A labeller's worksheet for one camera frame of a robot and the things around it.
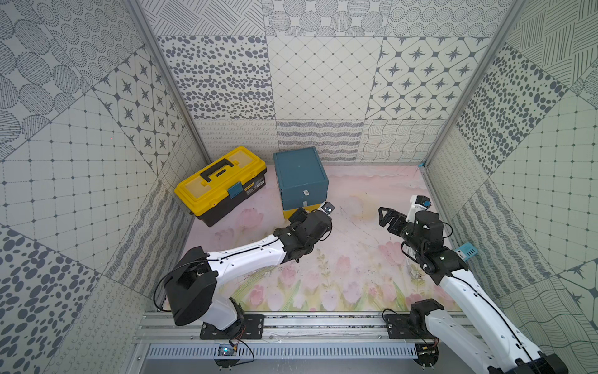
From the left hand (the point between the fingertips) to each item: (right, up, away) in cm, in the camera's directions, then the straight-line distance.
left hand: (309, 212), depth 82 cm
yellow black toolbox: (-38, +6, +6) cm, 39 cm away
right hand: (+28, -1, -2) cm, 28 cm away
